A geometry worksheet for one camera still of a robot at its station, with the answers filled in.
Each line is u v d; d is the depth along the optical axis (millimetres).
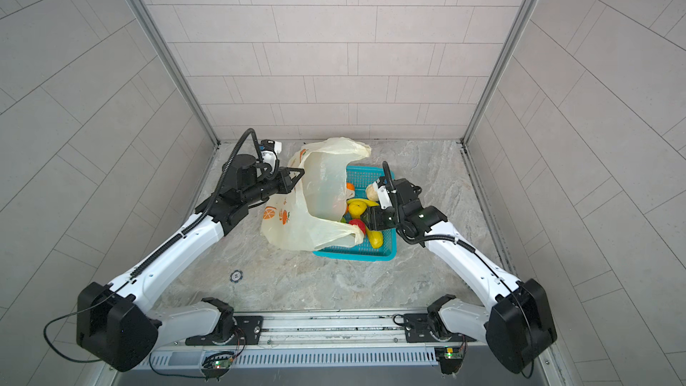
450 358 678
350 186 855
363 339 707
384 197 712
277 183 645
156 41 846
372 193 937
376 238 843
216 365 642
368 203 933
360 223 678
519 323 384
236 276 804
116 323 373
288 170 656
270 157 667
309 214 693
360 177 840
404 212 597
